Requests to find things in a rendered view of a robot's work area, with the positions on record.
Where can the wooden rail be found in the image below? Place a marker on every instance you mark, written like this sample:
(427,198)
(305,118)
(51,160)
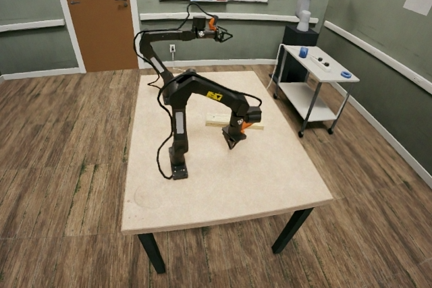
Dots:
(254,126)

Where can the light wooden slat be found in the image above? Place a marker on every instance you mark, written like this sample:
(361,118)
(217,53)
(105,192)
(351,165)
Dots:
(219,118)

